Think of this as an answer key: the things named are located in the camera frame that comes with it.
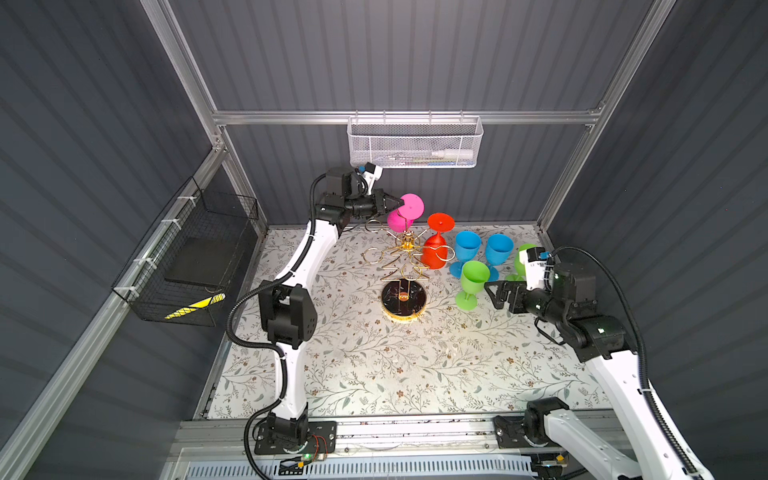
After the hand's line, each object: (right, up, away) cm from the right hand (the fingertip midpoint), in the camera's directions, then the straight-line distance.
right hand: (505, 286), depth 72 cm
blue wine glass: (-4, +10, +22) cm, 24 cm away
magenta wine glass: (-24, +18, +10) cm, 32 cm away
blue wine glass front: (+8, +10, +26) cm, 29 cm away
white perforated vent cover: (-1, -44, -1) cm, 44 cm away
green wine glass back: (-3, +1, +19) cm, 19 cm away
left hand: (-24, +22, +10) cm, 34 cm away
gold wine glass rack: (-24, -8, +27) cm, 37 cm away
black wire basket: (-79, +4, +1) cm, 79 cm away
